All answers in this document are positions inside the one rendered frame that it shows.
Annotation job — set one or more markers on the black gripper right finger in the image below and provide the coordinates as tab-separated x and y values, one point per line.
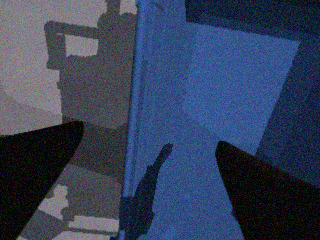
269	204

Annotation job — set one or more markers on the blue plastic tray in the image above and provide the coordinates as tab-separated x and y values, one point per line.
242	71

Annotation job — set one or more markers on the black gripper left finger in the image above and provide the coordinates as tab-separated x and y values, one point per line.
30	163

